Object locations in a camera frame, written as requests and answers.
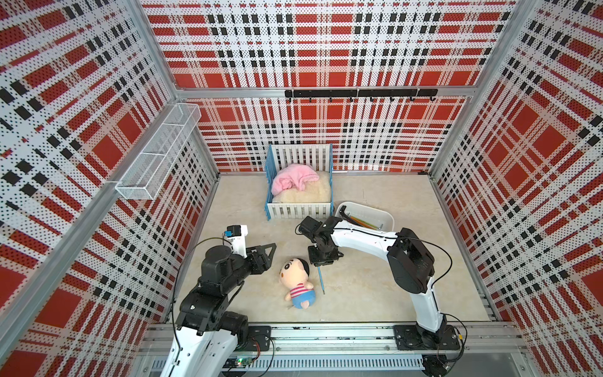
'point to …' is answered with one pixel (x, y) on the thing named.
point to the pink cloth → (294, 174)
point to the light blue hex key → (321, 280)
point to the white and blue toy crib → (319, 155)
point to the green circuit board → (243, 362)
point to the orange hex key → (362, 223)
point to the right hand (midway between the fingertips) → (321, 262)
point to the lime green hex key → (363, 221)
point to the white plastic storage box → (370, 217)
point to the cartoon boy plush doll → (294, 274)
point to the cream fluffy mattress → (318, 192)
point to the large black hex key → (347, 217)
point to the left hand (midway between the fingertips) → (272, 247)
